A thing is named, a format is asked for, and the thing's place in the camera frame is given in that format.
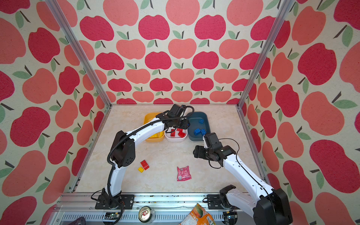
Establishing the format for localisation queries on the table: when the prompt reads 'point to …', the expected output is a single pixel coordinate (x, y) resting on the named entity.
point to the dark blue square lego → (201, 121)
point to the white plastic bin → (176, 138)
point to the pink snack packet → (183, 174)
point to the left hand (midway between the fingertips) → (190, 125)
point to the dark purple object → (80, 221)
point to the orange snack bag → (198, 216)
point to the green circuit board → (112, 215)
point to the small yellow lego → (140, 169)
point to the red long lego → (173, 132)
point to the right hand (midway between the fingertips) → (201, 152)
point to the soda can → (146, 214)
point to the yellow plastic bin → (148, 117)
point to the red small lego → (180, 131)
